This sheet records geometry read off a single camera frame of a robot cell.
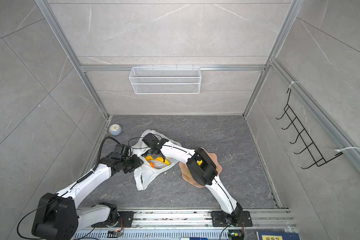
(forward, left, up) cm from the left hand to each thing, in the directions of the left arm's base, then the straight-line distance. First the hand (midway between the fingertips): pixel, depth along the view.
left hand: (142, 159), depth 86 cm
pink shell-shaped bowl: (-9, -27, -5) cm, 29 cm away
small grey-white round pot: (+28, +24, -5) cm, 37 cm away
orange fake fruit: (-2, -6, -4) cm, 7 cm away
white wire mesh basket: (+48, -14, +22) cm, 55 cm away
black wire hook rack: (-13, -79, +25) cm, 84 cm away
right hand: (+10, -8, -5) cm, 13 cm away
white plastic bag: (0, -6, +14) cm, 15 cm away
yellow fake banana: (0, -5, +1) cm, 6 cm away
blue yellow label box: (-39, -66, -5) cm, 77 cm away
